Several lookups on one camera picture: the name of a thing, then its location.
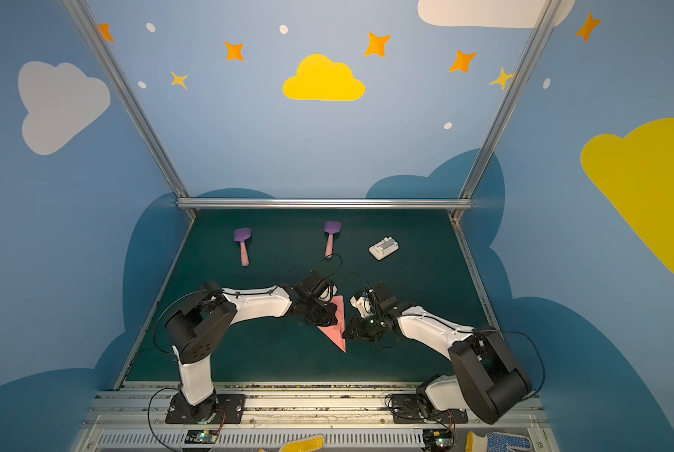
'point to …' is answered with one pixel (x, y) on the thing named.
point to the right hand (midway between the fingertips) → (347, 333)
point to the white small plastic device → (384, 248)
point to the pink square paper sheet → (335, 331)
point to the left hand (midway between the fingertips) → (339, 323)
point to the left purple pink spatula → (242, 235)
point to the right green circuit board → (438, 439)
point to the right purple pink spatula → (331, 228)
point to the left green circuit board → (200, 436)
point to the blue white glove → (494, 442)
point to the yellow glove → (303, 443)
